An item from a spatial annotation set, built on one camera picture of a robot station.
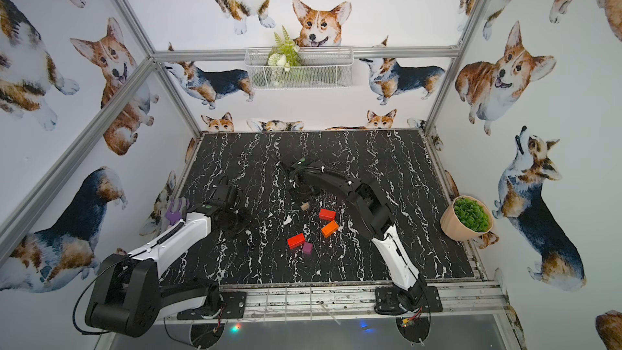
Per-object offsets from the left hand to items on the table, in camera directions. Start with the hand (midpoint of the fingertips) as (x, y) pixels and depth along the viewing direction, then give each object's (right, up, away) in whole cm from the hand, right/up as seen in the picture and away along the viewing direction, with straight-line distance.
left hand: (256, 219), depth 88 cm
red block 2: (+14, -7, -3) cm, 16 cm away
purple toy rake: (-32, 0, +4) cm, 33 cm away
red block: (+25, +1, +4) cm, 26 cm away
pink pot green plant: (+71, +2, -8) cm, 72 cm away
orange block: (+27, -3, 0) cm, 27 cm away
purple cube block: (+19, -9, -2) cm, 21 cm away
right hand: (+16, +7, +4) cm, 18 cm away
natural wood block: (+17, +5, +2) cm, 18 cm away
